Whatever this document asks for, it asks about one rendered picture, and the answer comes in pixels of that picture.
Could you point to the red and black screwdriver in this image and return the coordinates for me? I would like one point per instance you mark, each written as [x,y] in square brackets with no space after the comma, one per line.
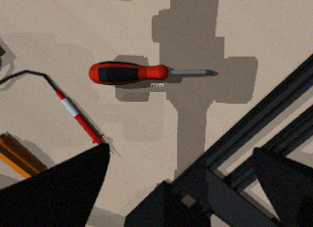
[118,73]

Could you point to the red test probe with black lead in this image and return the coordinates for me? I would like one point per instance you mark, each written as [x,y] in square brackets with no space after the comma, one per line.
[67,103]

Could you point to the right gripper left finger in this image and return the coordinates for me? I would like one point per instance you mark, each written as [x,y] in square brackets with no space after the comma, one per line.
[61,196]

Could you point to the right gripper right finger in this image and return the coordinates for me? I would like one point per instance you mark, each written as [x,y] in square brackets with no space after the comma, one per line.
[287,184]

